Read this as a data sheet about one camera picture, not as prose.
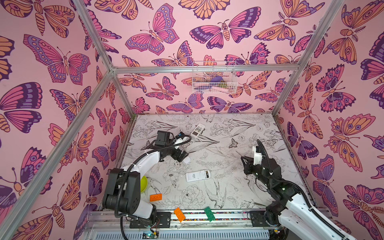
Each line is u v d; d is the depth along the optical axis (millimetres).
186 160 943
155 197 807
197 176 877
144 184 818
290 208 531
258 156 676
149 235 724
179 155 798
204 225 730
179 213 744
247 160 720
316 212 480
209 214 744
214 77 963
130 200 438
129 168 471
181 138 787
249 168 689
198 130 1094
